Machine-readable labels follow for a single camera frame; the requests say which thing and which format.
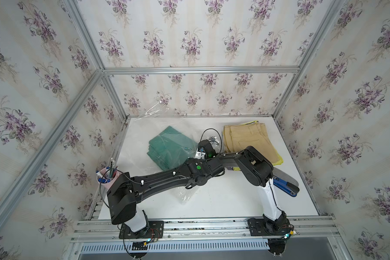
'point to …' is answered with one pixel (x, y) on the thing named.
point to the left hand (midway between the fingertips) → (199, 170)
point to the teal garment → (171, 149)
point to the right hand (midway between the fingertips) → (195, 147)
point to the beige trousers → (238, 137)
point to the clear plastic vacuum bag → (147, 124)
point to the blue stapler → (285, 187)
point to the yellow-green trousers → (279, 160)
